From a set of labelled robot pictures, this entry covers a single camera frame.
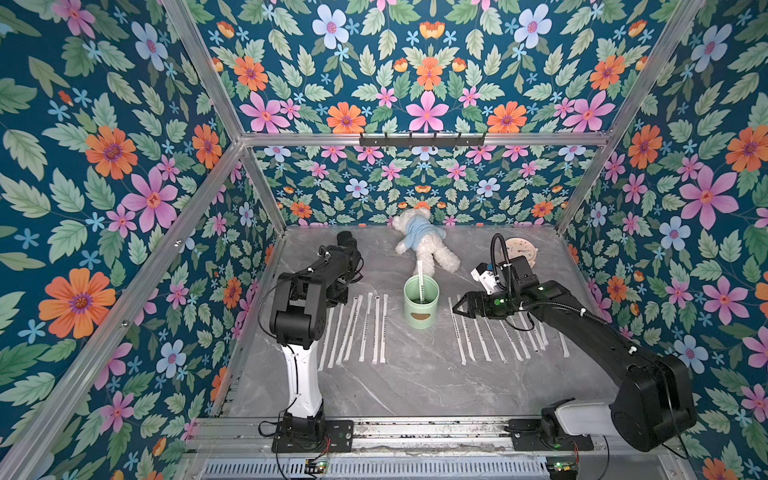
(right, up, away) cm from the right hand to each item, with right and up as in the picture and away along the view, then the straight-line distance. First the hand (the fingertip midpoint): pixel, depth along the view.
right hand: (470, 304), depth 81 cm
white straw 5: (+18, -16, +7) cm, 25 cm away
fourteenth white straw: (-31, -9, +12) cm, 34 cm away
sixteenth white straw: (-40, -12, +9) cm, 43 cm away
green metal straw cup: (-13, -4, +5) cm, 15 cm away
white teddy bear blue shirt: (-12, +21, +23) cm, 33 cm away
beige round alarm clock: (+25, +17, +30) cm, 43 cm away
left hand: (-43, -3, +14) cm, 46 cm away
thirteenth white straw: (-27, -10, +10) cm, 31 cm away
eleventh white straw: (-25, -8, +12) cm, 29 cm away
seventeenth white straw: (-42, -8, +12) cm, 45 cm away
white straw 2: (+1, -12, +9) cm, 15 cm away
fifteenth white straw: (-37, -10, +12) cm, 40 cm away
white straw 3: (+5, -13, +7) cm, 16 cm away
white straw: (-1, -15, +7) cm, 17 cm away
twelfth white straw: (-35, -9, +12) cm, 38 cm away
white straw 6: (+11, -4, -9) cm, 15 cm away
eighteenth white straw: (-13, +5, +7) cm, 16 cm away
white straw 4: (+9, -12, +9) cm, 18 cm away
